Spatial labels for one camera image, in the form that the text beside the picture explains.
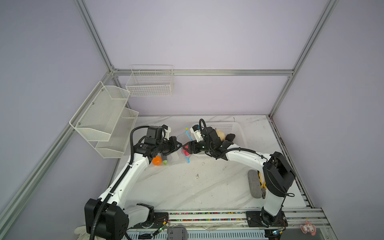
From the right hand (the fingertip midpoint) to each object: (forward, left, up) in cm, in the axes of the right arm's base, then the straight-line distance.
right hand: (185, 145), depth 82 cm
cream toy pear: (+17, -23, -11) cm, 31 cm away
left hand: (-3, +1, +5) cm, 6 cm away
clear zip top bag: (-1, +6, -12) cm, 13 cm away
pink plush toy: (-36, -60, -16) cm, 72 cm away
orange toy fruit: (-3, +18, -13) cm, 23 cm away
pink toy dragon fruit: (-5, -1, 0) cm, 5 cm away
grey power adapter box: (-38, +2, -16) cm, 42 cm away
